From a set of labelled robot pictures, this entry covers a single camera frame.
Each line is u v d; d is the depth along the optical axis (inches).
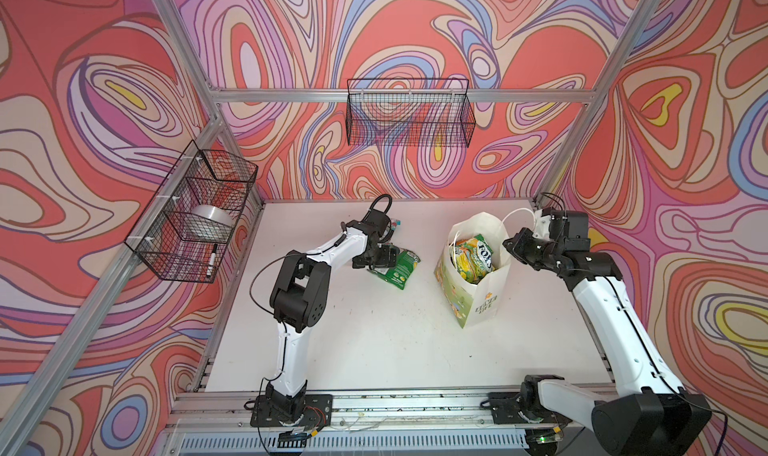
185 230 28.8
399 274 37.7
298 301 21.3
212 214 28.9
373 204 32.4
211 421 28.7
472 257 31.6
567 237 21.9
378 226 31.4
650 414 14.5
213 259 28.8
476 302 29.7
